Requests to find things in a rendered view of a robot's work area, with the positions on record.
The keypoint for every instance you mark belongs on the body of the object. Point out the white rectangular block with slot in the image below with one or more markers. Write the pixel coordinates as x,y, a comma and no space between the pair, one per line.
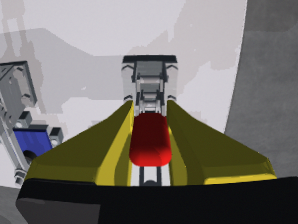
150,174

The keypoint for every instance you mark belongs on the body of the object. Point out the grey toggle clamp with red handle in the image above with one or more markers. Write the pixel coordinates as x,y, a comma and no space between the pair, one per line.
16,93

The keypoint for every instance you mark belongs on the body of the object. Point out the blue rectangular block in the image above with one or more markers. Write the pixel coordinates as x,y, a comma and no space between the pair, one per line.
35,138

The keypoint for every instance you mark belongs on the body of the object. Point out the light grey fixture plate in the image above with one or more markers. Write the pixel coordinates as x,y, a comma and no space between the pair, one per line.
74,50

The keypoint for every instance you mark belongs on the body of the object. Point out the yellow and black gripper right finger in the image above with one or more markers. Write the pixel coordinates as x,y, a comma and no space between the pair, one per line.
209,156

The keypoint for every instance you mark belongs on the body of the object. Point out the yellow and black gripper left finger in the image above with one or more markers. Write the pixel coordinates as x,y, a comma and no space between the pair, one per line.
92,155

